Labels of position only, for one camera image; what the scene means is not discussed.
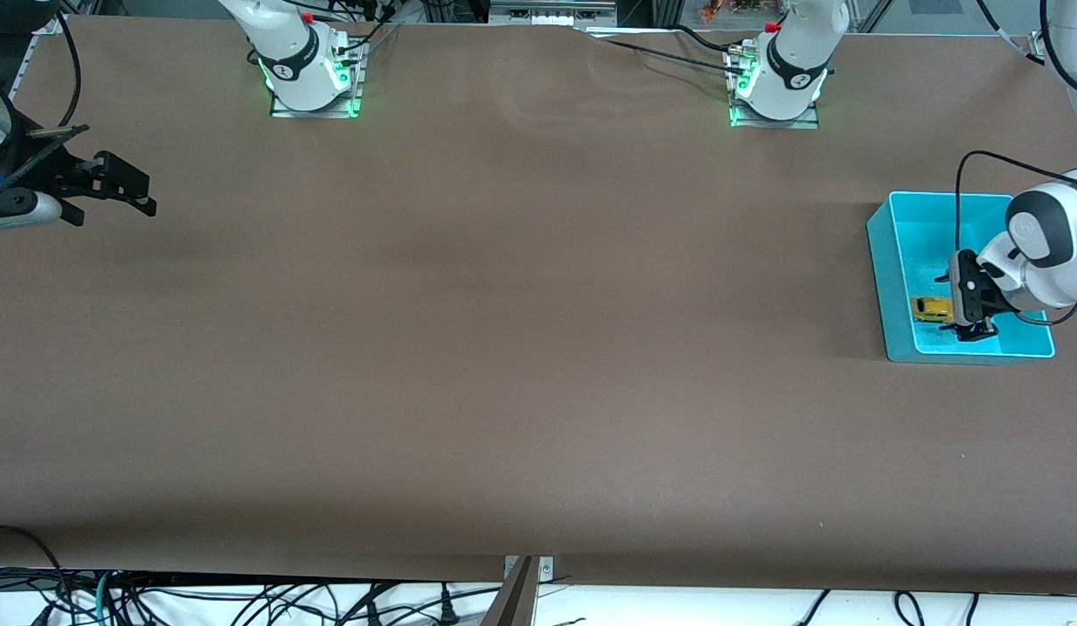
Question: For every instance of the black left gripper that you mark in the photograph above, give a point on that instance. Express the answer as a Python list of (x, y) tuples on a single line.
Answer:
[(993, 300)]

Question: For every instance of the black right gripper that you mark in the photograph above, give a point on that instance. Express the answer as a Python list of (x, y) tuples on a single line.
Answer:
[(41, 167)]

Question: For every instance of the yellow beetle toy car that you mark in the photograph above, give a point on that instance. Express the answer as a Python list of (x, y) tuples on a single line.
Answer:
[(932, 308)]

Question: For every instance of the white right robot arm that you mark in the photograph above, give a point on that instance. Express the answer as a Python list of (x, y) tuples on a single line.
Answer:
[(303, 65)]

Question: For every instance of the teal plastic bin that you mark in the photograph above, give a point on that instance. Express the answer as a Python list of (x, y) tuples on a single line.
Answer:
[(903, 261)]

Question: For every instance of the small orange green objects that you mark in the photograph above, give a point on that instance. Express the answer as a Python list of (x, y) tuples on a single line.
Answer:
[(729, 9)]

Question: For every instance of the black aluminium profile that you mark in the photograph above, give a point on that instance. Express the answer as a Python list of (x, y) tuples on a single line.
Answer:
[(667, 10)]

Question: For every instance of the silver device with ports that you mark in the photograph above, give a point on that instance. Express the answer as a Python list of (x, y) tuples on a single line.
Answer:
[(551, 10)]

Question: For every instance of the black power plug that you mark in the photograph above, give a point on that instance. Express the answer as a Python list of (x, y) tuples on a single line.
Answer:
[(449, 609)]

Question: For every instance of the silver table corner bracket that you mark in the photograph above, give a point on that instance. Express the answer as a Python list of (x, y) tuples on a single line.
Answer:
[(34, 52), (1036, 45)]

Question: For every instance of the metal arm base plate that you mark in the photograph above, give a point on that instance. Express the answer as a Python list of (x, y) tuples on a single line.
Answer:
[(781, 124), (312, 114)]

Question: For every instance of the silver table edge bracket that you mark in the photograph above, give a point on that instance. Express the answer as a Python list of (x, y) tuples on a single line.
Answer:
[(547, 569)]

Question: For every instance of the grey metal post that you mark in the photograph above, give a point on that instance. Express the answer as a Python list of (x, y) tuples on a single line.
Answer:
[(514, 602)]

